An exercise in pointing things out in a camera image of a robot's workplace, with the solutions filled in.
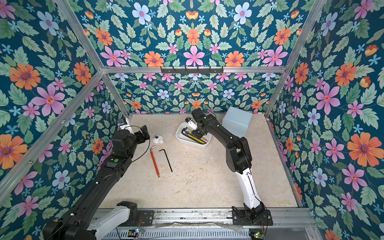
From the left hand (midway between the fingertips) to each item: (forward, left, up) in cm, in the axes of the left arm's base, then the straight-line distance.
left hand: (139, 127), depth 76 cm
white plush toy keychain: (+9, -3, -24) cm, 26 cm away
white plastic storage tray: (+6, -19, -22) cm, 30 cm away
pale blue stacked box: (+9, -55, -10) cm, 57 cm away
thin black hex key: (-4, -9, -28) cm, 30 cm away
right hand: (+8, -31, -18) cm, 37 cm away
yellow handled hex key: (+9, -29, -27) cm, 41 cm away
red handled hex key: (-1, +1, -28) cm, 28 cm away
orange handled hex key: (+5, -35, -22) cm, 41 cm away
